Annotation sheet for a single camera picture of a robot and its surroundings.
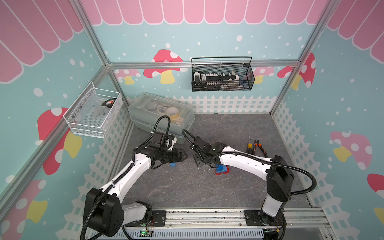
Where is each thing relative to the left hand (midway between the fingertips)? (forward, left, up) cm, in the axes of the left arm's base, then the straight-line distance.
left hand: (180, 159), depth 81 cm
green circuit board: (-32, +16, -14) cm, 39 cm away
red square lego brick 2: (-2, -27, -10) cm, 29 cm away
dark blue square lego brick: (-2, -22, -5) cm, 22 cm away
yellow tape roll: (+33, +7, +4) cm, 34 cm away
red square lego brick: (-2, -21, -13) cm, 24 cm away
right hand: (+2, -11, -3) cm, 11 cm away
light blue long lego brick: (-2, -25, -7) cm, 26 cm away
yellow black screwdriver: (+15, -45, -13) cm, 49 cm away
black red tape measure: (+21, +37, +21) cm, 48 cm away
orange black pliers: (+20, -50, -12) cm, 56 cm away
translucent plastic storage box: (+31, +24, +7) cm, 40 cm away
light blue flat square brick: (+3, +6, -12) cm, 13 cm away
